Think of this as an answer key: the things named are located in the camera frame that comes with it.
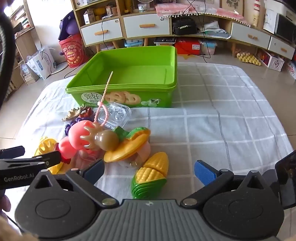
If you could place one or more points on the brown fuzzy clothing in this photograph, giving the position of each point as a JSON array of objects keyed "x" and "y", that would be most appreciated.
[{"x": 11, "y": 229}]

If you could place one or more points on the dark red toy fruit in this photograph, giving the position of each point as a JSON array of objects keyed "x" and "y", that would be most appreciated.
[{"x": 87, "y": 113}]

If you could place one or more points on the white cabinet drawer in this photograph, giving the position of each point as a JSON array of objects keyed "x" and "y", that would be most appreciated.
[
  {"x": 145, "y": 25},
  {"x": 282, "y": 48},
  {"x": 101, "y": 33},
  {"x": 251, "y": 36}
]

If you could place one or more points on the brown toy with beige claws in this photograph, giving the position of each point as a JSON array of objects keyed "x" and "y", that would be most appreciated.
[{"x": 107, "y": 140}]

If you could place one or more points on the red printed bag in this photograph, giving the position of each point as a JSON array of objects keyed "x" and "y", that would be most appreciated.
[{"x": 72, "y": 52}]

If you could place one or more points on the yellow plastic toy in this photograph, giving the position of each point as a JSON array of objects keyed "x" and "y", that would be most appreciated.
[{"x": 45, "y": 144}]

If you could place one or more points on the clear plastic container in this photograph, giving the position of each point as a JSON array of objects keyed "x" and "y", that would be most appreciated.
[{"x": 118, "y": 115}]

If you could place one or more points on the toy corn cob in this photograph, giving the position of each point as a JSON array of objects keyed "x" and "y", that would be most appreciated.
[{"x": 150, "y": 178}]

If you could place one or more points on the black bag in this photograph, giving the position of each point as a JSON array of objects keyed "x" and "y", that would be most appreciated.
[{"x": 185, "y": 26}]

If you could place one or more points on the white box red print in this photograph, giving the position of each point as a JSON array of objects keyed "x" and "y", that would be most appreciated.
[{"x": 274, "y": 61}]

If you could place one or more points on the pink toy peach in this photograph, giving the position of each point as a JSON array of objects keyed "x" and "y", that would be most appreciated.
[{"x": 77, "y": 133}]

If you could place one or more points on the green plastic box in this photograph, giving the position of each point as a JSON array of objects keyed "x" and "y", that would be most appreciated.
[{"x": 138, "y": 76}]

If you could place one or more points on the pink red toy fruit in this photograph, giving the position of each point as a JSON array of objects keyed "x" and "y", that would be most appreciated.
[{"x": 63, "y": 148}]

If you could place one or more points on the purple bag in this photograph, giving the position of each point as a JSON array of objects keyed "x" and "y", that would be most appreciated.
[{"x": 69, "y": 27}]

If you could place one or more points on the small white carton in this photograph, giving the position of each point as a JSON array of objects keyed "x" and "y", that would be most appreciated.
[{"x": 88, "y": 18}]

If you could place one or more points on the framed picture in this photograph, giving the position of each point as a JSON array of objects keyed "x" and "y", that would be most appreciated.
[{"x": 232, "y": 7}]

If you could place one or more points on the white checked blanket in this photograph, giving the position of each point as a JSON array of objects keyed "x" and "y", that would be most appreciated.
[{"x": 219, "y": 115}]

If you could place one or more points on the clear storage box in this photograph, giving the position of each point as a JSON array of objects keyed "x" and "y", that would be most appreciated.
[
  {"x": 134, "y": 43},
  {"x": 208, "y": 47}
]

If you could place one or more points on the pink beaded stick toy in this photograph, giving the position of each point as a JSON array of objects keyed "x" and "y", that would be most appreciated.
[{"x": 106, "y": 89}]

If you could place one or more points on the person's left hand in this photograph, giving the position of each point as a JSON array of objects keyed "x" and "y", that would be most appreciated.
[{"x": 4, "y": 204}]

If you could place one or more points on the pile of white bags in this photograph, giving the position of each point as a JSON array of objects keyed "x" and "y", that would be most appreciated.
[{"x": 215, "y": 30}]

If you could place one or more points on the wooden cabinet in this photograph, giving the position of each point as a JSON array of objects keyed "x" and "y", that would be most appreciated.
[{"x": 148, "y": 5}]

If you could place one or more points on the yellow toy fruit green leaves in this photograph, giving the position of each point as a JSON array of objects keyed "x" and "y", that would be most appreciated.
[{"x": 126, "y": 148}]

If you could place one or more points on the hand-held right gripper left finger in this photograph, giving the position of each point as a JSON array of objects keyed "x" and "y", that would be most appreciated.
[{"x": 94, "y": 170}]

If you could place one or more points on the white shopping bag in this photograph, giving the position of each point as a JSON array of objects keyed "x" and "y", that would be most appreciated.
[{"x": 41, "y": 64}]

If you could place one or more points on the dark storage box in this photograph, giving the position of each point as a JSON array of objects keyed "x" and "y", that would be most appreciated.
[{"x": 165, "y": 41}]

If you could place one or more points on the yellow egg tray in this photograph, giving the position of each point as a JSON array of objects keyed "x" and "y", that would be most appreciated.
[{"x": 247, "y": 58}]

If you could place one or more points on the pink cloth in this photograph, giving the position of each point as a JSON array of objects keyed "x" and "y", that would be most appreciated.
[{"x": 175, "y": 10}]

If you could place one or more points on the wooden bookshelf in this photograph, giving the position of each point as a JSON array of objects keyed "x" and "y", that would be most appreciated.
[{"x": 23, "y": 46}]

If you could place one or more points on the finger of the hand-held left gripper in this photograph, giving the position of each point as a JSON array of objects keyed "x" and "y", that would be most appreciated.
[
  {"x": 11, "y": 152},
  {"x": 52, "y": 158}
]

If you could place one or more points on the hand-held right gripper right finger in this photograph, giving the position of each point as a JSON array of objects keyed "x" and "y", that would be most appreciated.
[{"x": 203, "y": 170}]

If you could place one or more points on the black smartphone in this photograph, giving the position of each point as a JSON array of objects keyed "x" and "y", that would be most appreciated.
[{"x": 286, "y": 180}]

